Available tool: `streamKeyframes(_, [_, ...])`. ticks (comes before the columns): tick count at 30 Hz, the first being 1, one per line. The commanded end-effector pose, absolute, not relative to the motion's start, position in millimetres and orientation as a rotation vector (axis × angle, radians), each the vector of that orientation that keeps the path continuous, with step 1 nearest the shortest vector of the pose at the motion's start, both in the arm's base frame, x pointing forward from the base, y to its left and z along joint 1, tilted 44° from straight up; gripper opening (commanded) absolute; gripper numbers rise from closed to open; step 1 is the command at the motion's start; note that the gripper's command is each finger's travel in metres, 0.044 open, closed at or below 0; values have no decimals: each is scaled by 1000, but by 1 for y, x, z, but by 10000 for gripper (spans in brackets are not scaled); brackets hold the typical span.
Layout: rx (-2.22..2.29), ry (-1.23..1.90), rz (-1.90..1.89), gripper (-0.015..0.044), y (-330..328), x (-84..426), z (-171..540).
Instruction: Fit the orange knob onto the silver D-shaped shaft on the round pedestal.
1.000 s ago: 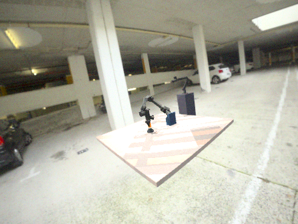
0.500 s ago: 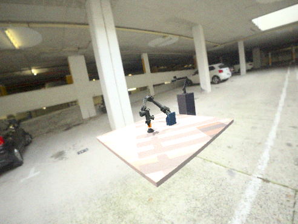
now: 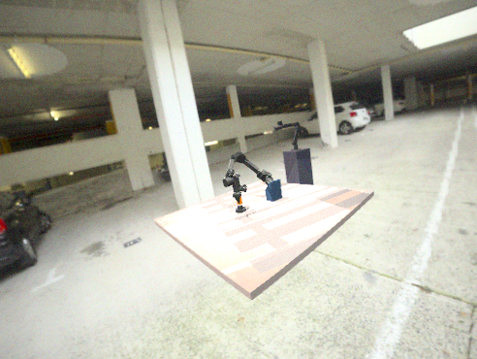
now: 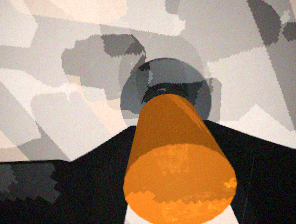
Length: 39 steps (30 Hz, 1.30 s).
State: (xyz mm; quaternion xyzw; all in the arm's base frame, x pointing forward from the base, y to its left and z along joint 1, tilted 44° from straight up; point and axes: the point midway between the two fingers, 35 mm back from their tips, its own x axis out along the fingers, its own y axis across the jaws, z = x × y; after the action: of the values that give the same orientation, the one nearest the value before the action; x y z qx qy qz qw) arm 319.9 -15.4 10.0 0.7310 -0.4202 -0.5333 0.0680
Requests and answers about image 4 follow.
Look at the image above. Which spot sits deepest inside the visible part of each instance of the orange knob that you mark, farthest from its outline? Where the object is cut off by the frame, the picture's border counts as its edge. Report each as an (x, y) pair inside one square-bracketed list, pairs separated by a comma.
[(176, 173)]

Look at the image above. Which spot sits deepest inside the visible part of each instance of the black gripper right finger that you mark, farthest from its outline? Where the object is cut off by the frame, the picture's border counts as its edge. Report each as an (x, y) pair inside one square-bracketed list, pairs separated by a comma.
[(265, 173)]

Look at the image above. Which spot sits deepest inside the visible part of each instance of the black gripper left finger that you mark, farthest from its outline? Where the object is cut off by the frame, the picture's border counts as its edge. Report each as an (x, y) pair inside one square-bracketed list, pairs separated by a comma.
[(86, 190)]

